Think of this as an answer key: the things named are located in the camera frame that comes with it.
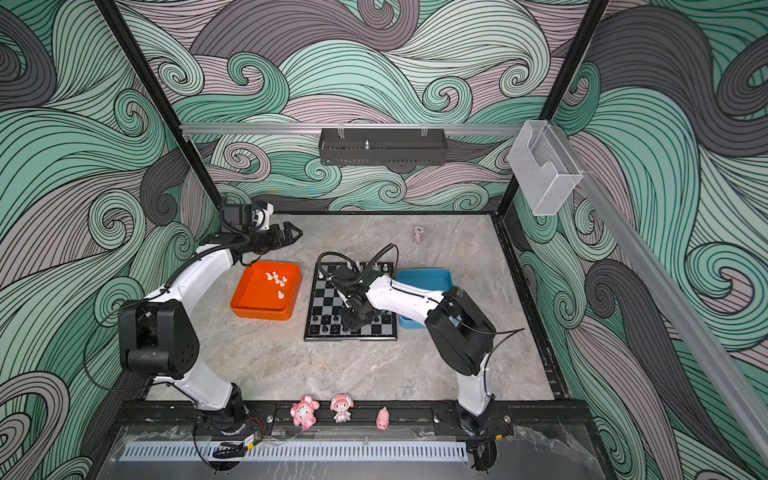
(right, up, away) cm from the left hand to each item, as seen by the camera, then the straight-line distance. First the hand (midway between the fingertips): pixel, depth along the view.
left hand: (291, 232), depth 88 cm
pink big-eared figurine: (+8, -44, -17) cm, 48 cm away
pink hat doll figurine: (+17, -43, -16) cm, 49 cm away
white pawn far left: (+7, -15, +10) cm, 19 cm away
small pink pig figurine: (+27, -47, -16) cm, 56 cm away
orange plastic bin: (-11, -19, +8) cm, 24 cm away
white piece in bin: (-5, -20, +7) cm, 22 cm away
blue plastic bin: (+44, -16, +10) cm, 48 cm away
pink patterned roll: (+41, -1, +18) cm, 45 cm away
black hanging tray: (+33, +27, +7) cm, 43 cm away
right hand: (+19, -27, -2) cm, 33 cm away
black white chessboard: (+10, -27, +1) cm, 29 cm away
